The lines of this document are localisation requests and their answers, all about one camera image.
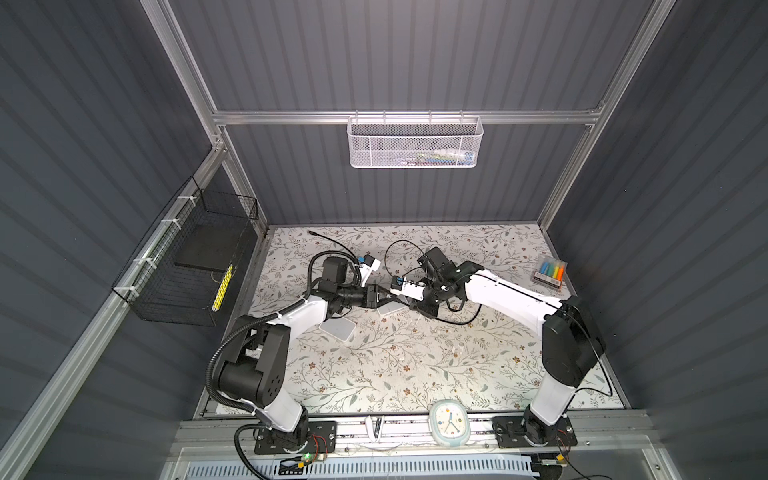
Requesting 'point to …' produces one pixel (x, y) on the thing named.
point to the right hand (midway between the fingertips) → (416, 304)
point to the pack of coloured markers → (551, 272)
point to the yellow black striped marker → (222, 288)
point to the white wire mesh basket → (414, 142)
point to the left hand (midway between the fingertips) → (394, 297)
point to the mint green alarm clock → (450, 423)
